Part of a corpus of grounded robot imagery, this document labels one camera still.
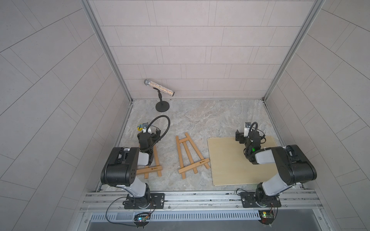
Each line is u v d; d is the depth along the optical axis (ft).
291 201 2.37
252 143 2.32
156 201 2.34
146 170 2.54
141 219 2.10
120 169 1.46
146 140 2.26
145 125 2.54
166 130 2.28
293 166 1.49
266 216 2.24
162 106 3.63
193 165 2.63
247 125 2.64
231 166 2.73
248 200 2.33
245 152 2.38
